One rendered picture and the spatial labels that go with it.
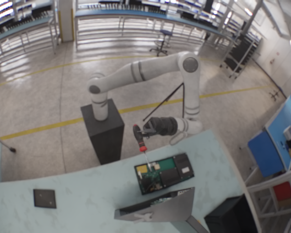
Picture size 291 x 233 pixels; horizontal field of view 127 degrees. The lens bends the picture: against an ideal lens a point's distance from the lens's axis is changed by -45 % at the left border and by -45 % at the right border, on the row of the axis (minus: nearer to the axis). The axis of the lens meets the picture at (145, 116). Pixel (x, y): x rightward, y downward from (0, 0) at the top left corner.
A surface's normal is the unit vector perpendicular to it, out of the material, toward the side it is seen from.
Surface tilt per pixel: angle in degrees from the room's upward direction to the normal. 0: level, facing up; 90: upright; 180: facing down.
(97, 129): 0
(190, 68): 73
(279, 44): 90
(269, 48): 90
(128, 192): 0
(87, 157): 0
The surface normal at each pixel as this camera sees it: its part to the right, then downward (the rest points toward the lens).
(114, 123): 0.20, -0.56
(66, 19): 0.37, 0.80
